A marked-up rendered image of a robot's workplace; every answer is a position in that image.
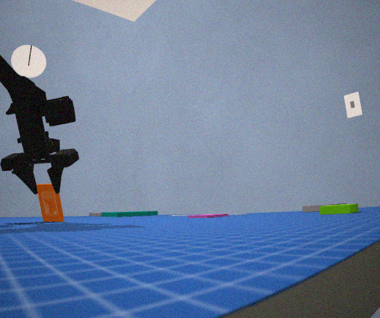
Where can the dark blue work mat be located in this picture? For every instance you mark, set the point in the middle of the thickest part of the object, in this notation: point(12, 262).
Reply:
point(186, 268)

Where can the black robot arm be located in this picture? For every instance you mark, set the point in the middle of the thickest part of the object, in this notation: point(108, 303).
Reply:
point(29, 104)

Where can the orange plate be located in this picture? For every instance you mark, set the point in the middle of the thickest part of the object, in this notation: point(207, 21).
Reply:
point(50, 203)

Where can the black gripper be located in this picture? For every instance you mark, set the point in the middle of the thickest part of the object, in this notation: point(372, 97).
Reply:
point(35, 147)

